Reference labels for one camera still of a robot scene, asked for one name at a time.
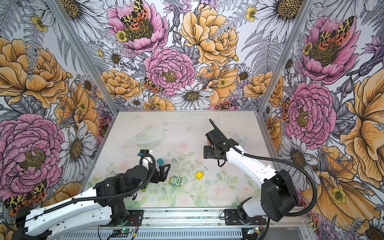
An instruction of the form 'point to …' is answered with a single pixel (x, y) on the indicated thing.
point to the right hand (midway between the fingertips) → (213, 157)
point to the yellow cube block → (199, 175)
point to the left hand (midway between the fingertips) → (161, 169)
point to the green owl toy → (175, 181)
